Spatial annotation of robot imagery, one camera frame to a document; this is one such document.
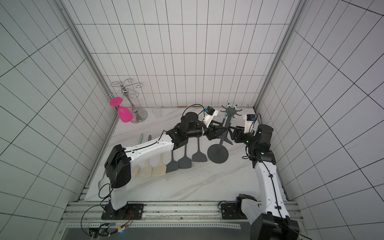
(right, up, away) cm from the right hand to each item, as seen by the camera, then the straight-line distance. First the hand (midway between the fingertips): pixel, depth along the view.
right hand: (234, 125), depth 77 cm
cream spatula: (-41, -26, +7) cm, 49 cm away
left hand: (-7, -2, -5) cm, 9 cm away
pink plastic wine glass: (-66, +6, +16) cm, 68 cm away
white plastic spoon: (-74, -33, +7) cm, 81 cm away
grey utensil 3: (-27, -24, +13) cm, 38 cm away
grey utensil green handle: (-34, -25, +11) cm, 44 cm away
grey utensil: (-4, -7, +3) cm, 9 cm away
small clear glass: (-50, +9, +35) cm, 61 cm away
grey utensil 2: (-18, -20, +15) cm, 31 cm away
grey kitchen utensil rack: (-5, -19, +17) cm, 26 cm away
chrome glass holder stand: (-64, +6, +38) cm, 74 cm away
